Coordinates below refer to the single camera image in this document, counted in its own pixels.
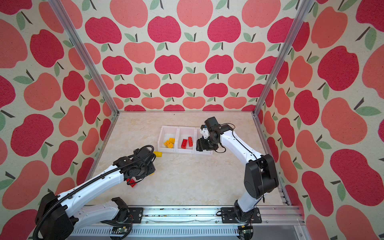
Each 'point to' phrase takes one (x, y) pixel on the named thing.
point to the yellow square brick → (172, 140)
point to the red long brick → (190, 141)
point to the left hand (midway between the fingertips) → (155, 171)
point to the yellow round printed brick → (169, 144)
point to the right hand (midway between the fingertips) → (204, 147)
